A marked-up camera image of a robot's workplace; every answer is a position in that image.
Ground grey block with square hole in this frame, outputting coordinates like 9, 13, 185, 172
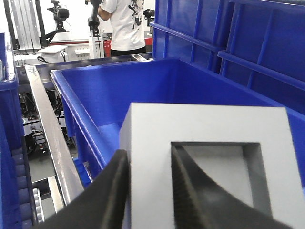
119, 102, 305, 229

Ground person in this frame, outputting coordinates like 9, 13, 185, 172
98, 0, 146, 57

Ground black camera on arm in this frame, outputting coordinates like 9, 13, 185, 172
47, 0, 72, 48

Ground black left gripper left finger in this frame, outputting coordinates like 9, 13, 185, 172
32, 149, 132, 229

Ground blue plastic bin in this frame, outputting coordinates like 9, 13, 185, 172
218, 0, 305, 91
150, 0, 231, 72
51, 57, 305, 189
0, 32, 24, 229

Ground steel rack with roller tracks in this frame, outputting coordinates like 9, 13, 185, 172
14, 53, 155, 229

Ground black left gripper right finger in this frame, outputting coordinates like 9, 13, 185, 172
170, 144, 296, 229

